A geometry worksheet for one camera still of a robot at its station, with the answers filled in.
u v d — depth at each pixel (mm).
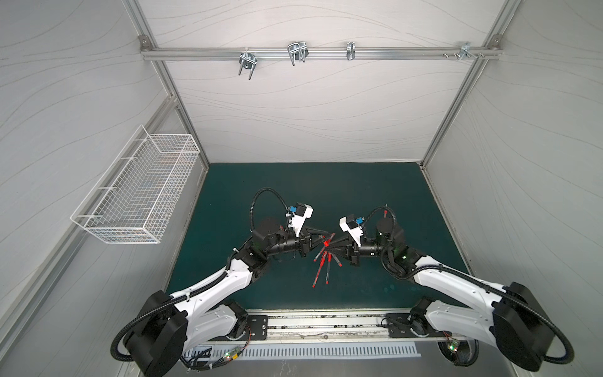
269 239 603
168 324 396
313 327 751
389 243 591
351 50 778
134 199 685
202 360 691
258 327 734
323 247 713
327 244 699
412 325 673
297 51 765
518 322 405
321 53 784
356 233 651
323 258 883
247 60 790
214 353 701
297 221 640
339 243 684
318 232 690
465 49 764
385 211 556
